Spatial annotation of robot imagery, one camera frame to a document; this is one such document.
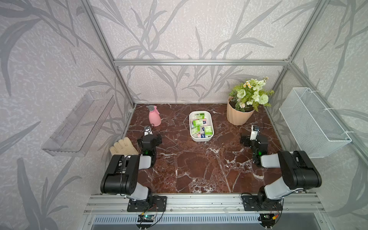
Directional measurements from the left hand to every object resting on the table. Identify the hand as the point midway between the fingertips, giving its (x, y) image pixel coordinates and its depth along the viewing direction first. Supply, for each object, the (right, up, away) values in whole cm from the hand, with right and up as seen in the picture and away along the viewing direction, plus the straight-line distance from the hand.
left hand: (150, 133), depth 93 cm
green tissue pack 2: (+30, +2, +5) cm, 31 cm away
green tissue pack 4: (+33, +11, +13) cm, 37 cm away
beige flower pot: (+58, +10, +4) cm, 59 cm away
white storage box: (+40, +12, +13) cm, 43 cm away
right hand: (+66, 0, +2) cm, 66 cm away
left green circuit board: (+5, -40, -22) cm, 46 cm away
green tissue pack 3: (+32, +7, +9) cm, 34 cm away
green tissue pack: (+38, +1, +3) cm, 39 cm away
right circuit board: (+67, -41, -21) cm, 81 cm away
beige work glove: (-19, -10, +2) cm, 21 cm away
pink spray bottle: (0, +10, +9) cm, 14 cm away
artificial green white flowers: (+63, +26, -6) cm, 69 cm away
